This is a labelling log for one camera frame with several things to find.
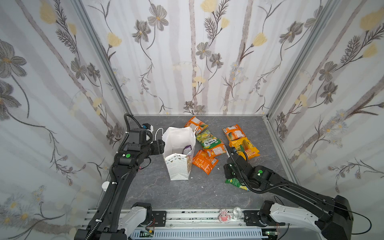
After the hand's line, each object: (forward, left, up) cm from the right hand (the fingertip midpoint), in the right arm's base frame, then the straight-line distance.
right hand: (222, 164), depth 78 cm
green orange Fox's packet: (+18, +1, -12) cm, 22 cm away
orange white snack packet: (+29, -13, -11) cm, 34 cm away
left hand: (+8, +34, +9) cm, 36 cm away
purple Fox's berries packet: (+12, +19, -8) cm, 24 cm away
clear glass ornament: (-21, -9, -13) cm, 26 cm away
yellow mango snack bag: (+18, -18, -9) cm, 26 cm away
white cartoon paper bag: (+15, +24, -5) cm, 29 cm away
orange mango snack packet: (+37, +13, -15) cm, 42 cm away
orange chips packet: (+8, +9, -13) cm, 18 cm away
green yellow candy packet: (+27, +8, -14) cm, 31 cm away
